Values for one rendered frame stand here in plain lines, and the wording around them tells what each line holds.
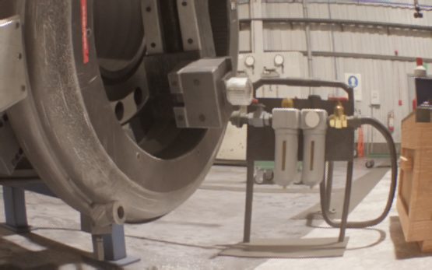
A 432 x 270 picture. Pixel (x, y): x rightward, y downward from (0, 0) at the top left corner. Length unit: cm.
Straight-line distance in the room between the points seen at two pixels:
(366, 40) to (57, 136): 1129
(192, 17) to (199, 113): 17
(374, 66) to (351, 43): 90
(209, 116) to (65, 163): 31
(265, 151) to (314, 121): 23
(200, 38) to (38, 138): 40
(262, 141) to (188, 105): 82
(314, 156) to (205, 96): 75
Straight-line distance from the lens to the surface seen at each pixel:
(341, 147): 153
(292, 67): 736
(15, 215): 156
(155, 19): 83
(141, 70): 93
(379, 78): 1146
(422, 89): 153
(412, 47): 1159
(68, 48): 52
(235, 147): 706
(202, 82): 75
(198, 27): 82
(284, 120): 148
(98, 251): 81
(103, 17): 102
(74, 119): 53
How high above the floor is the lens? 36
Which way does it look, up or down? 1 degrees up
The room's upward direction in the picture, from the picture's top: 1 degrees clockwise
